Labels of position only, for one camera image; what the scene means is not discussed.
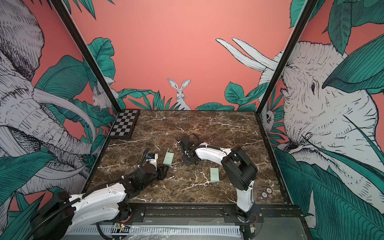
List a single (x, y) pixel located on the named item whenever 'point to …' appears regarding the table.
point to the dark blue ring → (198, 169)
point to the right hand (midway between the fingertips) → (187, 158)
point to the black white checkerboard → (124, 124)
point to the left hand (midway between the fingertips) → (168, 165)
